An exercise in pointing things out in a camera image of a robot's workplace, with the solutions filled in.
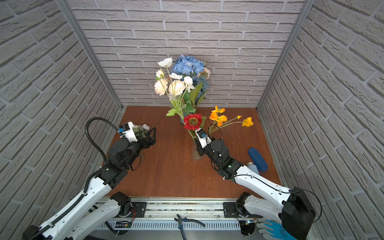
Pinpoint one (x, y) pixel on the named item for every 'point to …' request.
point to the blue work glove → (275, 230)
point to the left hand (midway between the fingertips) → (149, 127)
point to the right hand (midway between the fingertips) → (198, 133)
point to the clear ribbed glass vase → (196, 154)
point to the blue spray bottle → (259, 163)
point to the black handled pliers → (180, 221)
